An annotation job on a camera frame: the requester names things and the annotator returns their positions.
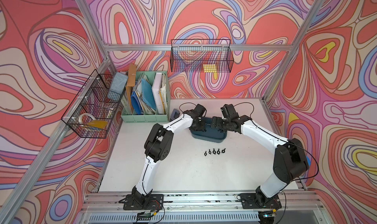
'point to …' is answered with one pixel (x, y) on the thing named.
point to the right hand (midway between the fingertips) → (218, 126)
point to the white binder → (159, 91)
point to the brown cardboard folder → (131, 84)
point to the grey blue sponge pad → (119, 82)
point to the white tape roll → (85, 114)
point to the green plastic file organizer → (149, 115)
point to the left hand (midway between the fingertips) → (204, 128)
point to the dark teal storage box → (211, 134)
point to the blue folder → (148, 98)
